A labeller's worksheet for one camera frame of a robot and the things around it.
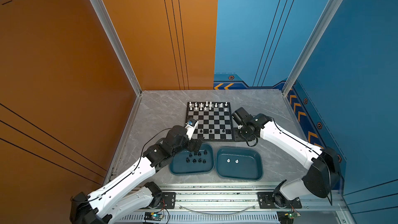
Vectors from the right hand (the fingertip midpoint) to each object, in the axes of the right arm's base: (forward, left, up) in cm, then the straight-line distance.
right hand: (235, 138), depth 82 cm
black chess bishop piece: (-4, +19, -10) cm, 22 cm away
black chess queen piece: (-4, +16, -10) cm, 19 cm away
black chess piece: (-8, +26, -10) cm, 29 cm away
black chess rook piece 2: (-8, +17, -11) cm, 22 cm away
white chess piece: (-8, -1, -11) cm, 14 cm away
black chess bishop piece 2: (-8, +22, -10) cm, 26 cm away
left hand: (-1, +20, +8) cm, 22 cm away
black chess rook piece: (-5, +25, -11) cm, 27 cm away
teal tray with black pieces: (-9, +25, -11) cm, 29 cm away
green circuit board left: (-33, +40, -13) cm, 53 cm away
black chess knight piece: (-4, +22, -10) cm, 24 cm away
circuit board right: (-33, -21, -14) cm, 41 cm away
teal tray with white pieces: (-9, -3, -12) cm, 15 cm away
